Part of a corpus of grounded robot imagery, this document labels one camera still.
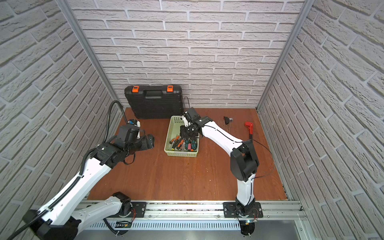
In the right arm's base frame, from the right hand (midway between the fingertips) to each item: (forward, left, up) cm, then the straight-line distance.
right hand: (185, 134), depth 87 cm
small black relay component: (+19, -31, -13) cm, 39 cm away
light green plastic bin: (+13, +9, -14) cm, 21 cm away
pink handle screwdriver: (-3, -2, -9) cm, 10 cm away
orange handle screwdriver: (+6, +6, -12) cm, 15 cm away
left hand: (-7, +17, +10) cm, 21 cm away
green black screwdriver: (0, 0, -11) cm, 11 cm away
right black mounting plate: (-39, -22, -14) cm, 47 cm away
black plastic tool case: (+24, +20, +5) cm, 32 cm away
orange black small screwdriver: (-1, +4, -10) cm, 11 cm away
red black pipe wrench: (+13, -47, -13) cm, 51 cm away
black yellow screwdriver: (+1, +7, -12) cm, 14 cm away
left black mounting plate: (-36, +25, -15) cm, 46 cm away
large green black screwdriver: (-3, -5, -9) cm, 10 cm away
